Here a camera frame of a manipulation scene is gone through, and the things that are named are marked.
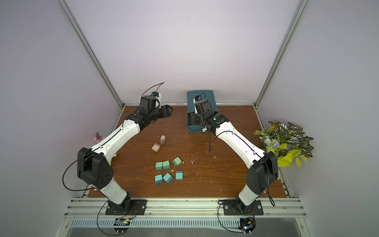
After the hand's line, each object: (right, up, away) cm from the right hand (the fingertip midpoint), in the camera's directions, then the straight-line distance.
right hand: (194, 112), depth 80 cm
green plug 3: (-10, -30, +8) cm, 33 cm away
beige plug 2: (-25, -23, +14) cm, 37 cm away
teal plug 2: (-15, -38, +1) cm, 40 cm away
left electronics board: (-36, -55, -8) cm, 66 cm away
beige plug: (-21, -18, +15) cm, 32 cm away
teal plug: (-20, -38, +1) cm, 43 cm away
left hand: (-13, +2, +4) cm, 14 cm away
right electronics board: (+26, -55, -10) cm, 62 cm away
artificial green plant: (+46, -15, -10) cm, 50 cm away
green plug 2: (-16, -32, +5) cm, 36 cm away
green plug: (-21, -32, +6) cm, 39 cm away
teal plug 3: (-8, -36, +2) cm, 37 cm away
